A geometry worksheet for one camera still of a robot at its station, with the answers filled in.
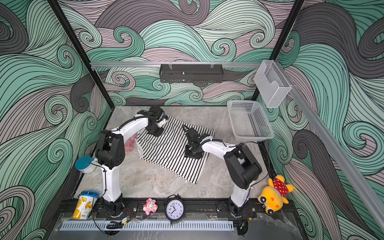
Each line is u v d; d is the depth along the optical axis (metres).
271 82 0.78
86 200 0.71
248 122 1.10
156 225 0.70
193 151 0.67
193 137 0.72
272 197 0.70
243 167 0.47
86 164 0.82
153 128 0.83
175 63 0.94
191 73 0.96
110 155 0.54
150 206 0.71
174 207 0.72
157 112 0.81
